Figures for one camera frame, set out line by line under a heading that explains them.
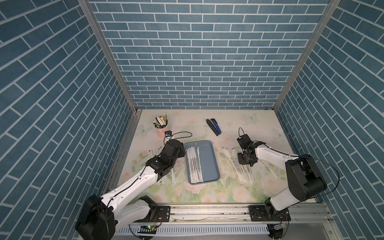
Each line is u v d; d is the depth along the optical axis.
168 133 0.71
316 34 0.80
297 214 0.75
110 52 0.87
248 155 0.67
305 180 0.45
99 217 0.38
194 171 0.87
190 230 0.77
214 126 1.08
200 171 0.87
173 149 0.60
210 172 0.87
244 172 0.87
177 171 0.89
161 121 0.99
